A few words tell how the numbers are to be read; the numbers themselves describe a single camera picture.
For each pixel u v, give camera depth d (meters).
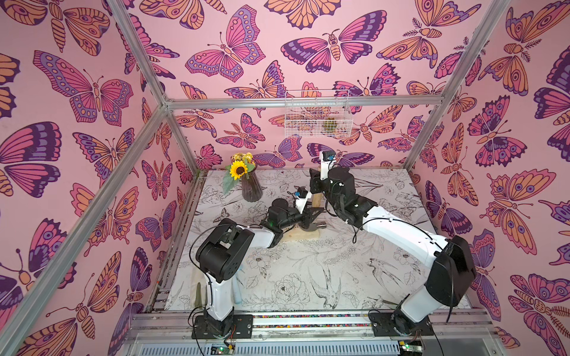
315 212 0.84
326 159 0.66
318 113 0.95
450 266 0.41
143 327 0.76
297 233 0.92
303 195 0.77
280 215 0.72
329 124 0.92
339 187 0.56
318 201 0.78
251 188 1.02
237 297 0.79
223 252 0.51
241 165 0.88
